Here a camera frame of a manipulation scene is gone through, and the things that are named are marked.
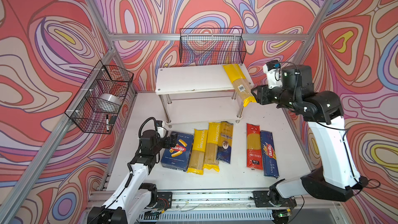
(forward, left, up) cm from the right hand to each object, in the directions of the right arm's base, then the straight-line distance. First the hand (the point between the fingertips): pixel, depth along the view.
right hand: (258, 95), depth 62 cm
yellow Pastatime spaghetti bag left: (-14, +27, -39) cm, 49 cm away
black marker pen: (-1, +68, -15) cm, 69 cm away
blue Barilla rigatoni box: (-12, +37, -34) cm, 51 cm away
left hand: (+1, +41, -29) cm, 50 cm away
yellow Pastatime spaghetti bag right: (-5, +18, -39) cm, 44 cm away
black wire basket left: (+6, +76, -15) cm, 78 cm away
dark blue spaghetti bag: (-4, +10, -38) cm, 40 cm away
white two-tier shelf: (+12, +24, -10) cm, 29 cm away
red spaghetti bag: (-7, -7, -40) cm, 42 cm away
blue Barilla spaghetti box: (-15, -13, -39) cm, 44 cm away
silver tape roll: (+5, +66, -8) cm, 67 cm away
